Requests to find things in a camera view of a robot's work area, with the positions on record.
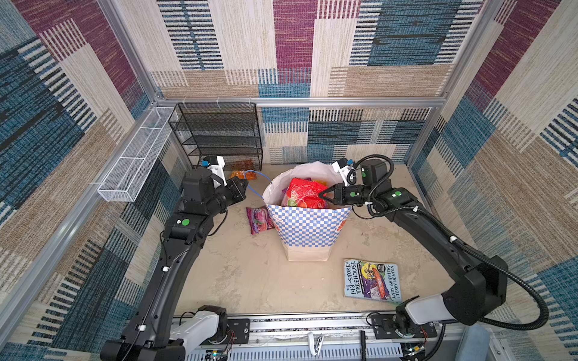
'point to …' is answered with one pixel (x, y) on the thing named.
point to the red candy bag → (305, 193)
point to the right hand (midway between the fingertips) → (321, 198)
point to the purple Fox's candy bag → (260, 219)
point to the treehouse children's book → (372, 280)
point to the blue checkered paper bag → (307, 234)
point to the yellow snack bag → (324, 183)
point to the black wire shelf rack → (227, 130)
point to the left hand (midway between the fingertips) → (248, 176)
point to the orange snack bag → (247, 175)
